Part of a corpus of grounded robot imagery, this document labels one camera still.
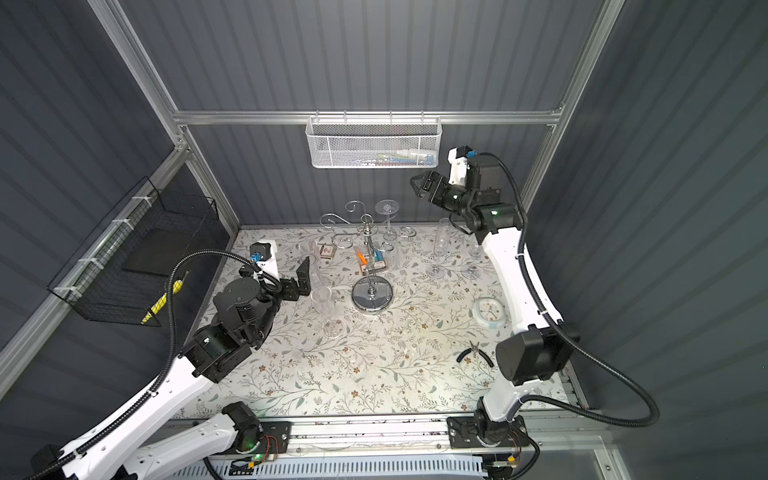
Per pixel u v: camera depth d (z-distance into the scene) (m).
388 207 0.84
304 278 0.62
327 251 1.12
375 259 1.13
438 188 0.64
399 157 0.91
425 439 0.74
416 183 0.68
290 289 0.60
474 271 1.05
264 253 0.54
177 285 0.72
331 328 0.91
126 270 0.71
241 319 0.49
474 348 0.88
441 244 0.96
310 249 1.09
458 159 0.66
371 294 0.99
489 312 0.93
